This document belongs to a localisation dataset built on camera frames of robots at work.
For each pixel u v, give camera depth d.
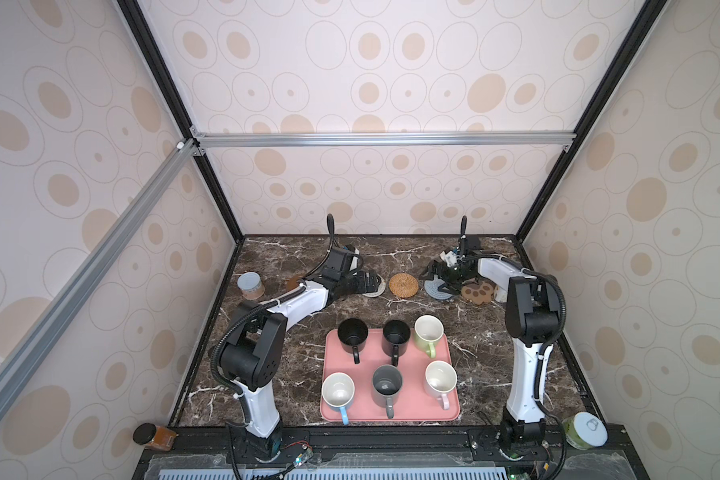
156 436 0.68
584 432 0.72
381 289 1.04
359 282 0.83
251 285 0.98
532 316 0.58
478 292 1.03
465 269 0.84
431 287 1.05
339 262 0.73
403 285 1.06
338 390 0.81
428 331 0.88
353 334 0.87
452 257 0.97
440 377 0.81
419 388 0.81
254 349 0.48
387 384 0.82
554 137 0.93
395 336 0.89
